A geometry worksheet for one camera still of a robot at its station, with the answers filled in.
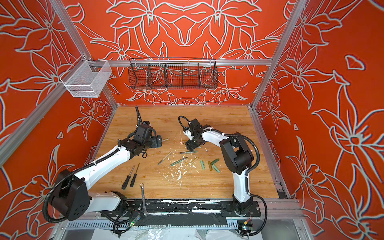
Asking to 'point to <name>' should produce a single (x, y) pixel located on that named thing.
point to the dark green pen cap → (214, 161)
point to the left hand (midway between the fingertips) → (154, 138)
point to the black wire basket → (172, 73)
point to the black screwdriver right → (135, 176)
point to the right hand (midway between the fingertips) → (189, 143)
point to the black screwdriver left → (127, 179)
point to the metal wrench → (142, 186)
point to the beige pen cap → (194, 160)
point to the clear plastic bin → (86, 78)
